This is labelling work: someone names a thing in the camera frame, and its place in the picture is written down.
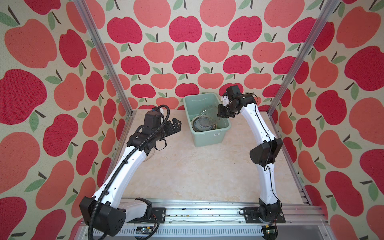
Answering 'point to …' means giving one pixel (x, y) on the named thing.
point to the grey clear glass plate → (208, 117)
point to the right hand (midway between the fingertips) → (220, 114)
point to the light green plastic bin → (194, 104)
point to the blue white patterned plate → (198, 128)
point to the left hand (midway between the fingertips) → (177, 125)
